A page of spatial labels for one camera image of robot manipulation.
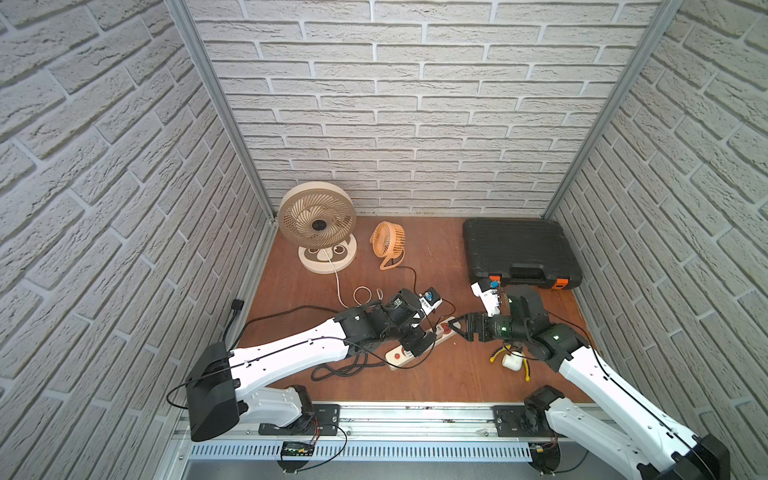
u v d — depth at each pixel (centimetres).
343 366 83
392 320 56
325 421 74
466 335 66
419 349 65
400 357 81
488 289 69
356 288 98
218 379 41
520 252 103
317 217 86
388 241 98
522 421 73
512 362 82
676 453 40
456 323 77
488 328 66
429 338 65
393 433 73
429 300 63
